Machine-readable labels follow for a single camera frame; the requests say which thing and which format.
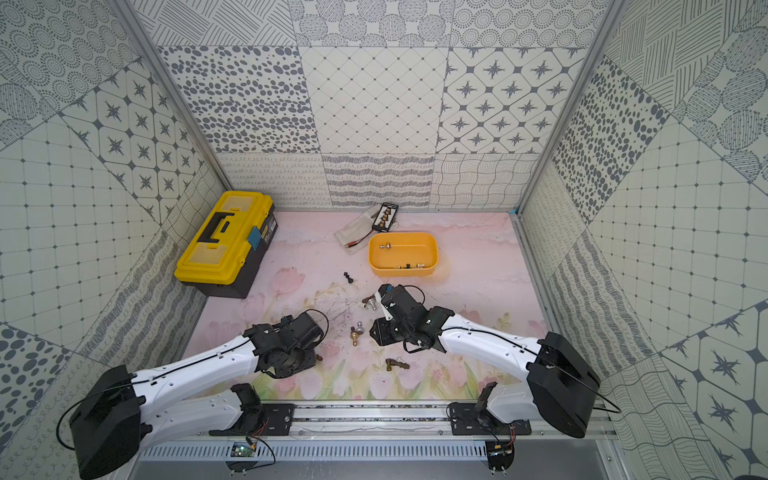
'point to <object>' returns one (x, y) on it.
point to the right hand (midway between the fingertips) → (377, 335)
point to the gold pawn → (354, 336)
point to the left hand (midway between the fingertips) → (315, 357)
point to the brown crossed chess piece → (389, 365)
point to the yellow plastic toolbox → (224, 257)
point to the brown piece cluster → (366, 299)
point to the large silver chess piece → (388, 246)
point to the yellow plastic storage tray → (403, 254)
